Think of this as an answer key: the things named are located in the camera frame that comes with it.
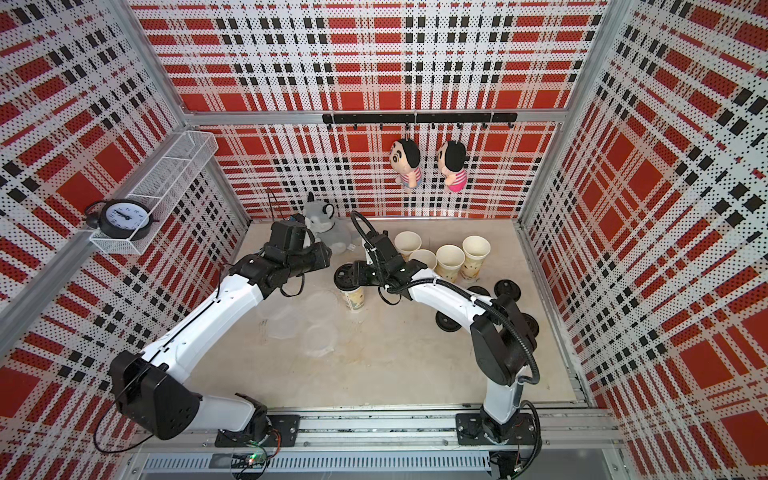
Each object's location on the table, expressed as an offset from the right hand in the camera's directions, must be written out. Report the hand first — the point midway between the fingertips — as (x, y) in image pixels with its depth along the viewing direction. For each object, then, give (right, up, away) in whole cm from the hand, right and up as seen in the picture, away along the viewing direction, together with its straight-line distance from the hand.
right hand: (360, 274), depth 85 cm
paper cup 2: (+27, +4, +9) cm, 29 cm away
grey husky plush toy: (-11, +13, +26) cm, 31 cm away
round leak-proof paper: (-14, -11, +10) cm, 20 cm away
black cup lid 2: (+26, -16, +7) cm, 31 cm away
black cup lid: (-4, -1, -2) cm, 5 cm away
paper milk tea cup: (-2, -8, +2) cm, 8 cm away
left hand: (-8, +6, -4) cm, 11 cm away
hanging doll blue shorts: (+13, +36, +6) cm, 39 cm away
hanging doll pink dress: (+28, +37, +7) cm, 47 cm away
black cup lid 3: (+49, -6, +15) cm, 51 cm away
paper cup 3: (+36, +7, +10) cm, 38 cm away
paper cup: (+20, +5, +7) cm, 21 cm away
